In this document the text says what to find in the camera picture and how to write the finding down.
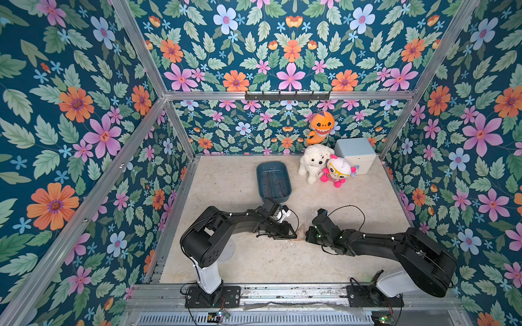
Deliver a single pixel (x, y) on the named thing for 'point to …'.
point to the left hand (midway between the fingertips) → (295, 236)
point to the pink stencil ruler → (274, 183)
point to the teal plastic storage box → (285, 188)
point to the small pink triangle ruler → (301, 233)
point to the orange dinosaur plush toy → (322, 123)
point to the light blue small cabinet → (358, 151)
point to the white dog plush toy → (314, 159)
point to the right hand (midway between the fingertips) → (305, 234)
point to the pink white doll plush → (337, 170)
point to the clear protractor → (228, 250)
